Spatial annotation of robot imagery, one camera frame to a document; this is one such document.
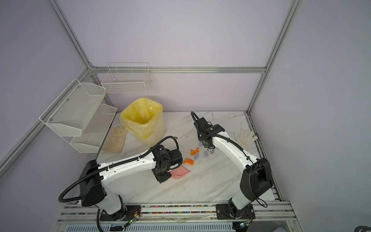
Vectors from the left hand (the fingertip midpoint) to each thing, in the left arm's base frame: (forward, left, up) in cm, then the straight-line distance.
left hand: (158, 176), depth 74 cm
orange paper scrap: (+20, -20, -11) cm, 30 cm away
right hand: (+21, -30, +5) cm, 37 cm away
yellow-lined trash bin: (+44, +18, -3) cm, 48 cm away
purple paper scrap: (+21, -32, -10) cm, 39 cm away
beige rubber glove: (+29, +36, -11) cm, 48 cm away
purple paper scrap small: (+17, -21, -9) cm, 29 cm away
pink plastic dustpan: (+5, -10, -7) cm, 14 cm away
